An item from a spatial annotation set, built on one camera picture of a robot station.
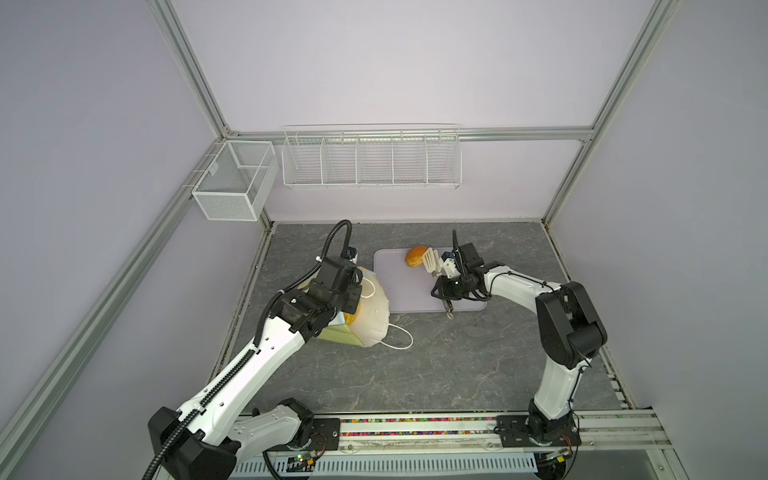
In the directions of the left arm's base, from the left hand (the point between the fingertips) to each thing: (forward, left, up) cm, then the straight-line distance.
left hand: (347, 290), depth 75 cm
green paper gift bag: (-1, -4, -19) cm, 20 cm away
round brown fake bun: (+22, -20, -16) cm, 34 cm away
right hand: (+8, -26, -18) cm, 33 cm away
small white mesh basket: (+43, +38, +2) cm, 57 cm away
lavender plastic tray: (+14, -18, -23) cm, 32 cm away
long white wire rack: (+53, -7, +3) cm, 54 cm away
